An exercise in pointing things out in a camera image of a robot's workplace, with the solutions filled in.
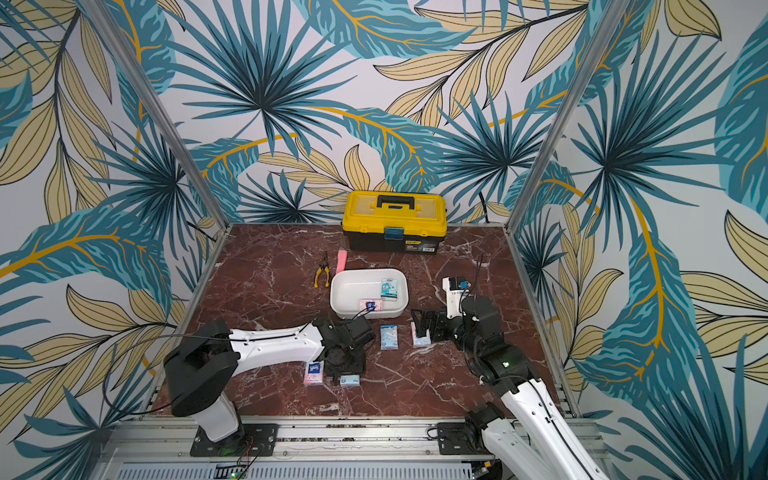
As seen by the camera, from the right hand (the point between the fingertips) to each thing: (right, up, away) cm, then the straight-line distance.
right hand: (428, 309), depth 74 cm
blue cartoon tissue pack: (-9, -11, +15) cm, 21 cm away
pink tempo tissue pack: (-1, -12, +14) cm, 19 cm away
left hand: (-19, -20, +10) cm, 29 cm away
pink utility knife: (-27, +11, +36) cm, 46 cm away
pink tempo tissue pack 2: (-30, -19, +8) cm, 37 cm away
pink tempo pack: (-15, -2, +21) cm, 26 cm away
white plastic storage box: (-22, +3, +27) cm, 35 cm away
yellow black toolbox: (-8, +24, +26) cm, 37 cm away
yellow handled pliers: (-32, +10, +33) cm, 47 cm away
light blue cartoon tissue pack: (-20, -20, +6) cm, 29 cm away
